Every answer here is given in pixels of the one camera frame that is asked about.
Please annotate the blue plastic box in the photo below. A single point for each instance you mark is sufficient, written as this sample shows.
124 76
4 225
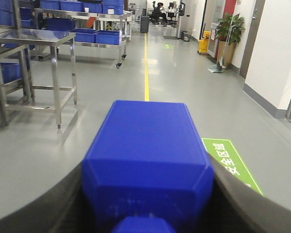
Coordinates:
148 145

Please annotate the red plastic piece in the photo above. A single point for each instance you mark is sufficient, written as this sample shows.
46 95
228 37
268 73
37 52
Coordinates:
92 22

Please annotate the bare steel table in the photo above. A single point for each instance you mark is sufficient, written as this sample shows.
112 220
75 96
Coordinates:
34 35

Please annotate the person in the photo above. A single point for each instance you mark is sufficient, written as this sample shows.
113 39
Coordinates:
158 13

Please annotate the black cabinet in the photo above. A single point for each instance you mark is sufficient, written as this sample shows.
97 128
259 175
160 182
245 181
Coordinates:
144 24

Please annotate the blue plastic bin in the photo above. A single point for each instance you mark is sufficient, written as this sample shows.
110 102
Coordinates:
7 72
1 12

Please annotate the row of blue bins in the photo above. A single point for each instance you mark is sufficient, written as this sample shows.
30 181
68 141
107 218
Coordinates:
106 37

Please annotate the steel rack on castors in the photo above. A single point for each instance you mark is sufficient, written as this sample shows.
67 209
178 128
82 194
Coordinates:
122 29

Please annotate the grey door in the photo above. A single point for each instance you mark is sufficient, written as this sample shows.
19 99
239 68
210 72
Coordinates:
251 36

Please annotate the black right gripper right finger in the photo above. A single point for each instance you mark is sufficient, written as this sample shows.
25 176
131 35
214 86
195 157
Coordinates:
252 213

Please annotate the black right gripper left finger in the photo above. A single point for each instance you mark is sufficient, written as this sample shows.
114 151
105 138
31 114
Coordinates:
38 213

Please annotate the grey trash can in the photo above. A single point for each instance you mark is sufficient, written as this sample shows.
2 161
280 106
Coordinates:
186 36

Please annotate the steel rack with posts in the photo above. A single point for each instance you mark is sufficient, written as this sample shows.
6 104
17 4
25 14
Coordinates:
17 14

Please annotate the potted green plant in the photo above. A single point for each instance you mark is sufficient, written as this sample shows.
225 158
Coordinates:
229 29

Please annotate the yellow mop bucket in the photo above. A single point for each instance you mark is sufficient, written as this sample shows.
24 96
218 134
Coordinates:
203 43

